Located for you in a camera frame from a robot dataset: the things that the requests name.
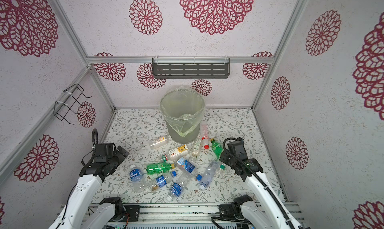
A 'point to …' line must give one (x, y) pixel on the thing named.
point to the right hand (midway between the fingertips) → (224, 153)
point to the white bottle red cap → (205, 133)
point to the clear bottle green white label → (196, 146)
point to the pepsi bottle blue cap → (161, 180)
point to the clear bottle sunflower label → (178, 152)
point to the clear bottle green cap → (222, 167)
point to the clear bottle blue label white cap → (137, 179)
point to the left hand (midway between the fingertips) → (122, 158)
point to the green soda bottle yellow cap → (159, 167)
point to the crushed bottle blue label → (177, 188)
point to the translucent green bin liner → (183, 109)
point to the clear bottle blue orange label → (189, 167)
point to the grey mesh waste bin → (173, 137)
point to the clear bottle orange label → (158, 142)
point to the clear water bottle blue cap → (207, 177)
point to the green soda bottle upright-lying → (217, 148)
